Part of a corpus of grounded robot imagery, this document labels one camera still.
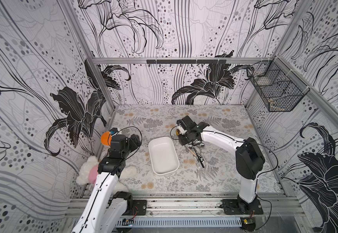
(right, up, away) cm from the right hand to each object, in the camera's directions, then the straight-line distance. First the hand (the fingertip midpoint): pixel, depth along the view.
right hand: (182, 138), depth 91 cm
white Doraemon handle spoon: (+5, -6, +2) cm, 8 cm away
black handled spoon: (+11, -13, -2) cm, 17 cm away
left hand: (-26, 0, -13) cm, 29 cm away
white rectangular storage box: (-12, -11, -2) cm, 16 cm away
